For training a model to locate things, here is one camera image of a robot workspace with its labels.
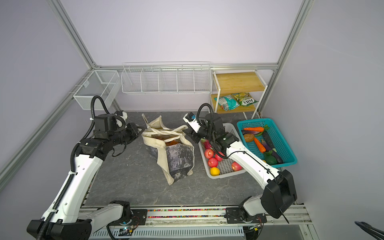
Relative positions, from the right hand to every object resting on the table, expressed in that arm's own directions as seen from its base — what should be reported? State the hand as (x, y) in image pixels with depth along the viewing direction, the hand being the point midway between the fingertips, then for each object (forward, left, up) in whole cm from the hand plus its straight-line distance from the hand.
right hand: (186, 127), depth 75 cm
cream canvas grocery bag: (-12, +5, -7) cm, 14 cm away
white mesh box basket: (+39, +57, 0) cm, 69 cm away
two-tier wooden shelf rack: (+26, -29, +3) cm, 39 cm away
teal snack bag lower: (+28, -26, -9) cm, 39 cm away
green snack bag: (+33, -38, -9) cm, 51 cm away
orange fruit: (-6, +7, -4) cm, 11 cm away
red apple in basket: (-4, -12, -19) cm, 23 cm away
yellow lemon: (-14, -15, -23) cm, 30 cm away
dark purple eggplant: (+3, -51, -26) cm, 58 cm away
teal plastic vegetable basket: (+14, -50, -29) cm, 59 cm away
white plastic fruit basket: (-8, -22, -28) cm, 37 cm away
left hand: (-4, +19, +3) cm, 20 cm away
